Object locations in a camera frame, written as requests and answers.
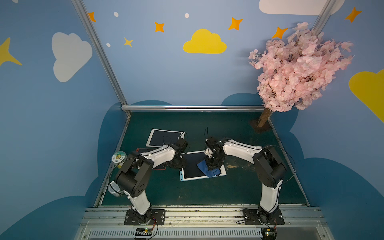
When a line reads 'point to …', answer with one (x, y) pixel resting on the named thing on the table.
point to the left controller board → (143, 232)
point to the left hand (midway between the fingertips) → (180, 164)
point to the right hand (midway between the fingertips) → (211, 167)
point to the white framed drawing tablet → (158, 138)
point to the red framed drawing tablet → (161, 166)
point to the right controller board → (268, 233)
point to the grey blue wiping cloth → (210, 173)
